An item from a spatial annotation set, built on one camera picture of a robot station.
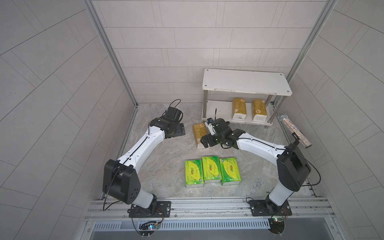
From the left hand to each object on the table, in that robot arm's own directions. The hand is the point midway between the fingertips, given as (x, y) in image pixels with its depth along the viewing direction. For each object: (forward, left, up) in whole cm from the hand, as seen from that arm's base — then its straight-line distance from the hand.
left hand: (178, 129), depth 85 cm
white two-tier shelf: (+28, -43, 0) cm, 52 cm away
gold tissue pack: (+4, -12, -7) cm, 15 cm away
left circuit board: (-44, +10, -12) cm, 47 cm away
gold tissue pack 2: (+17, -38, 0) cm, 42 cm away
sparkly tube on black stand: (-8, -63, +7) cm, 63 cm away
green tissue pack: (-22, -10, -8) cm, 25 cm away
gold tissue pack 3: (+15, -51, 0) cm, 53 cm away
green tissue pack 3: (-22, -28, -8) cm, 37 cm away
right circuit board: (-43, -48, -13) cm, 66 cm away
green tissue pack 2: (-20, -19, -8) cm, 28 cm away
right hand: (-2, -17, -5) cm, 17 cm away
